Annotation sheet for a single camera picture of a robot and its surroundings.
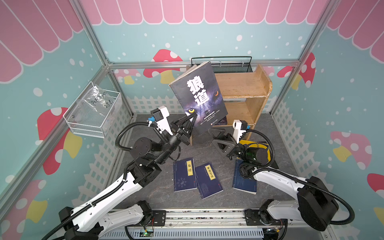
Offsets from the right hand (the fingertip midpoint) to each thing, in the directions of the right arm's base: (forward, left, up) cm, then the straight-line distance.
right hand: (211, 139), depth 56 cm
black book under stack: (+8, -42, -40) cm, 58 cm away
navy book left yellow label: (+1, +13, -39) cm, 41 cm away
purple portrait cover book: (+23, -9, -16) cm, 30 cm away
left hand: (+3, +5, +9) cm, 11 cm away
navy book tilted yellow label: (-3, -1, -40) cm, 40 cm away
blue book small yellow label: (-3, -20, -40) cm, 44 cm away
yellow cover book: (+22, -29, -36) cm, 52 cm away
